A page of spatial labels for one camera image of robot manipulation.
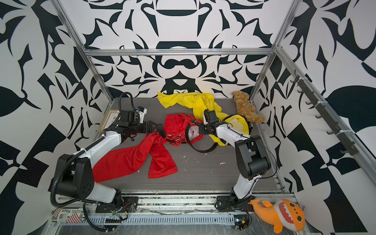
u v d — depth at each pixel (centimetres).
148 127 79
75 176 43
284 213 65
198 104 111
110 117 108
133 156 87
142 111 81
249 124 102
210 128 70
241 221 71
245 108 105
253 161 48
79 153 46
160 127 93
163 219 71
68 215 69
